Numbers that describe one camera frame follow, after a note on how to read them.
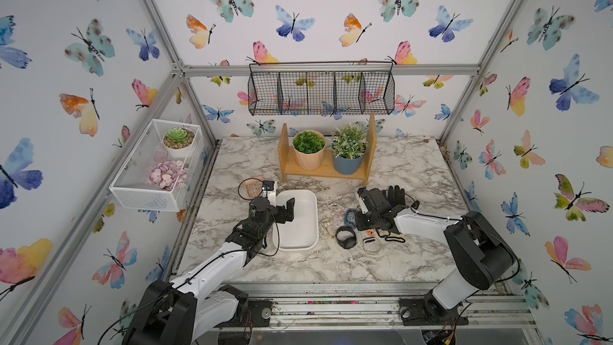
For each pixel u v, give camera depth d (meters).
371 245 0.89
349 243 0.85
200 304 0.43
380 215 0.71
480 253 0.46
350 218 0.91
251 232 0.65
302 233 0.92
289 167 1.01
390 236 0.88
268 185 0.72
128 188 0.61
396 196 1.00
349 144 0.89
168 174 0.62
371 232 0.89
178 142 0.72
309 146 0.93
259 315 0.73
